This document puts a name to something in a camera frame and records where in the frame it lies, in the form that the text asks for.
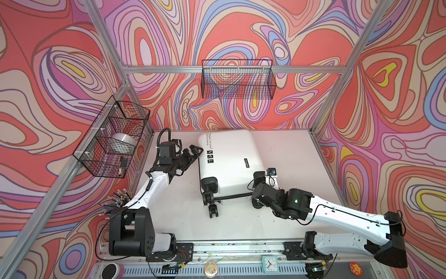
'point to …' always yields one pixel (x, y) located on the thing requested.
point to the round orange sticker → (356, 268)
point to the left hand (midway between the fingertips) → (199, 153)
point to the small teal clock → (270, 264)
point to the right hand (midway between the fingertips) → (265, 194)
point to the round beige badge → (211, 269)
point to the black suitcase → (230, 165)
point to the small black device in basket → (123, 162)
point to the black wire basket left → (109, 145)
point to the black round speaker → (110, 271)
